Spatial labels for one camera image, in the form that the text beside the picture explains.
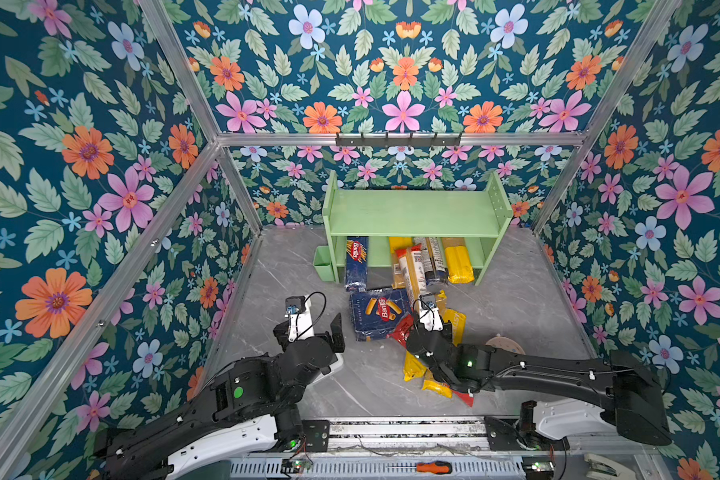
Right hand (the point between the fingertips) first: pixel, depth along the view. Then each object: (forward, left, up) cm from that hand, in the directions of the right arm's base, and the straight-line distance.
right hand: (418, 314), depth 77 cm
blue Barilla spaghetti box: (+20, +17, -1) cm, 26 cm away
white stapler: (-32, -42, -15) cm, 55 cm away
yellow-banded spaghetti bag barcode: (+17, -14, -1) cm, 22 cm away
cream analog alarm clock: (-2, -27, -15) cm, 31 cm away
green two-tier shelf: (+51, +11, -12) cm, 53 cm away
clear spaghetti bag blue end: (+20, -6, -1) cm, 21 cm away
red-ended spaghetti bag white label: (+11, -1, +5) cm, 12 cm away
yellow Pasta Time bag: (+6, -14, -15) cm, 22 cm away
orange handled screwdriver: (-31, -3, -16) cm, 35 cm away
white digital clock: (-9, +23, -14) cm, 29 cm away
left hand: (-6, +21, +10) cm, 24 cm away
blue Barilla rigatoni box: (+6, +12, -11) cm, 17 cm away
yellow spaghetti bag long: (+27, +5, -2) cm, 27 cm away
